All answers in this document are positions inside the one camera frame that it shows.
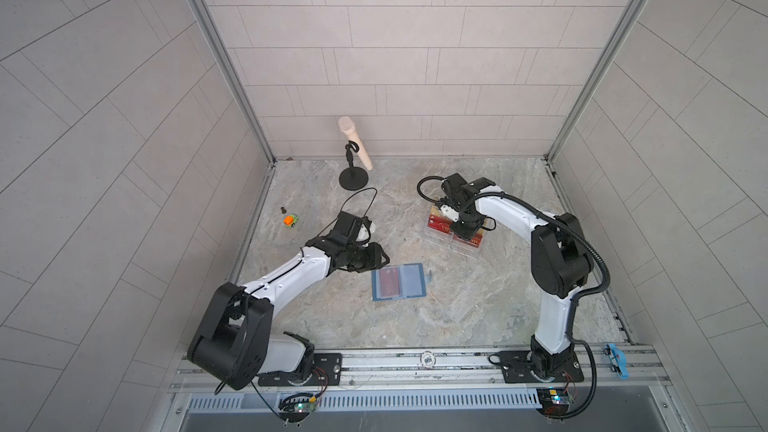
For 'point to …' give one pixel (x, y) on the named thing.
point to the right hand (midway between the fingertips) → (464, 232)
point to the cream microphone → (348, 127)
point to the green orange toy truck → (290, 220)
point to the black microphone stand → (352, 178)
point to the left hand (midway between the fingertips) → (392, 258)
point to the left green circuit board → (295, 411)
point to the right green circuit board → (553, 401)
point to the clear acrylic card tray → (446, 239)
